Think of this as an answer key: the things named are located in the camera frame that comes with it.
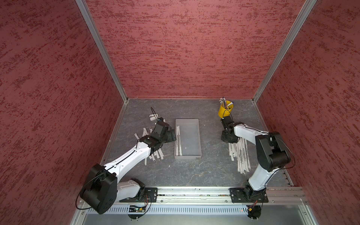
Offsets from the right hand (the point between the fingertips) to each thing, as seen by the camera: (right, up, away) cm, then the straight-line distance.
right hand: (227, 141), depth 95 cm
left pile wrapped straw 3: (-45, -8, -6) cm, 46 cm away
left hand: (-40, +5, -10) cm, 42 cm away
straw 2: (-33, -3, -3) cm, 33 cm away
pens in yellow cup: (-3, +28, +1) cm, 28 cm away
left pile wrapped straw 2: (-49, -6, -6) cm, 50 cm away
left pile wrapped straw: (-55, -11, -10) cm, 57 cm away
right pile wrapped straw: (+1, -5, -4) cm, 7 cm away
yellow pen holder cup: (+1, +21, +7) cm, 22 cm away
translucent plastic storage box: (-26, +2, +2) cm, 26 cm away
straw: (-35, -4, -4) cm, 35 cm away
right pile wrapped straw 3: (+7, -6, -6) cm, 11 cm away
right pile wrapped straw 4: (+9, -13, -12) cm, 20 cm away
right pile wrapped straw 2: (+4, -5, -5) cm, 8 cm away
